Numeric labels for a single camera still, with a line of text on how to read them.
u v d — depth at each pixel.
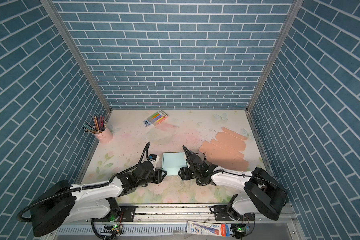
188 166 0.77
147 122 1.10
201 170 0.66
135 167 0.66
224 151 0.98
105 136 0.96
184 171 0.75
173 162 0.89
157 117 1.15
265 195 0.43
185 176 0.74
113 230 0.72
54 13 0.72
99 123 0.96
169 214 0.75
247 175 0.49
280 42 0.83
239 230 0.70
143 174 0.65
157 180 0.74
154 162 0.77
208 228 0.69
